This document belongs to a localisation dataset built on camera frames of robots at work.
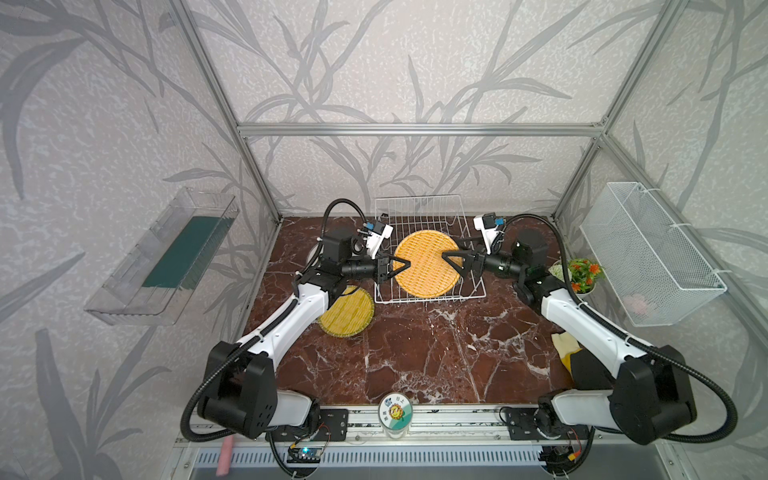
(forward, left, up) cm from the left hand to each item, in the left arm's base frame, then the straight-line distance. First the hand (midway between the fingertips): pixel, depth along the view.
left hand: (406, 266), depth 74 cm
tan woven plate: (-1, -6, -2) cm, 7 cm away
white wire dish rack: (+48, -3, -30) cm, 56 cm away
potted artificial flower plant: (+4, -51, -9) cm, 52 cm away
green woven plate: (-1, +17, -24) cm, 29 cm away
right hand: (+4, -11, +2) cm, 12 cm away
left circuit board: (-37, +24, -27) cm, 52 cm away
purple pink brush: (-36, +42, -25) cm, 61 cm away
